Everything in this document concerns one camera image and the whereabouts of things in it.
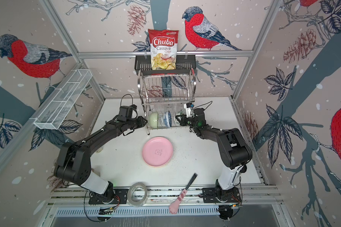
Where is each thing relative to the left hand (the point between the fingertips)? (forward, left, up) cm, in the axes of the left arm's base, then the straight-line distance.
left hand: (145, 121), depth 89 cm
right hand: (+3, -19, -2) cm, 19 cm away
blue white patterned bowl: (+1, -14, 0) cm, 14 cm away
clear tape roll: (-39, +2, -16) cm, 42 cm away
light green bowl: (+1, -4, -1) cm, 4 cm away
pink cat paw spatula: (-45, -18, -13) cm, 50 cm away
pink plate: (-16, -8, -12) cm, 21 cm away
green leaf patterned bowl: (+5, -22, +2) cm, 23 cm away
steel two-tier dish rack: (+37, -11, -16) cm, 41 cm away
